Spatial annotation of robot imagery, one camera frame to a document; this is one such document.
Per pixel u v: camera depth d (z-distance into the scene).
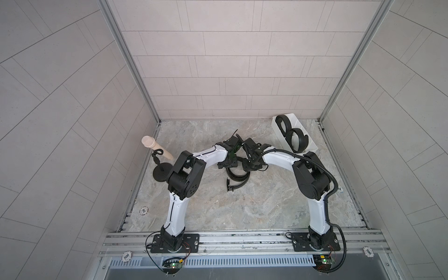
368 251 0.70
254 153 0.72
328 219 0.58
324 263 0.68
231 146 0.77
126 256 0.68
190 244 0.70
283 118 1.02
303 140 0.89
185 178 0.52
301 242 0.71
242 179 0.88
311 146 0.96
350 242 0.73
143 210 0.80
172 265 0.65
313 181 0.52
